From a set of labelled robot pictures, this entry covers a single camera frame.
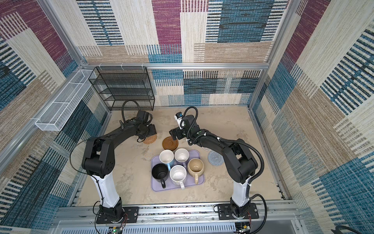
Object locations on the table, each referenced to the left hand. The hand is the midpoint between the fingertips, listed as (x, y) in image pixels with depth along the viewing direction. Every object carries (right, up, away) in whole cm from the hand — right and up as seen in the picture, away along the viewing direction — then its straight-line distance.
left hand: (152, 130), depth 99 cm
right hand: (+16, 0, -7) cm, 18 cm away
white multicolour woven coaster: (+32, -6, -35) cm, 48 cm away
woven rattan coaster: (-2, -7, +3) cm, 8 cm away
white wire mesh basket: (-41, +8, -28) cm, 50 cm away
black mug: (+8, -24, -13) cm, 29 cm away
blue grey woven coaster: (+41, -17, -7) cm, 45 cm away
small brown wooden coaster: (+11, -9, +1) cm, 14 cm away
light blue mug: (+11, -16, -7) cm, 21 cm away
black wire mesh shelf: (-24, +30, +11) cm, 40 cm away
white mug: (+18, -25, -14) cm, 34 cm away
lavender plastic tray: (+27, -15, -5) cm, 31 cm away
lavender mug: (+20, -15, -9) cm, 26 cm away
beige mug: (+28, -22, -11) cm, 37 cm away
